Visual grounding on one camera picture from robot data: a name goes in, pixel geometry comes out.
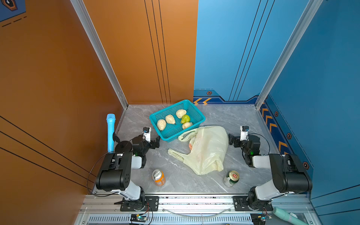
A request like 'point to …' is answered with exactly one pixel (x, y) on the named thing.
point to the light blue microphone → (110, 118)
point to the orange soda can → (159, 177)
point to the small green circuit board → (138, 218)
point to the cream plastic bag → (208, 147)
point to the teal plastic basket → (172, 131)
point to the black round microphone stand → (122, 146)
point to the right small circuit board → (256, 219)
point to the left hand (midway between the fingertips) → (153, 133)
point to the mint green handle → (287, 217)
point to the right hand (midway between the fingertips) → (236, 134)
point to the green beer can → (231, 178)
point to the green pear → (185, 119)
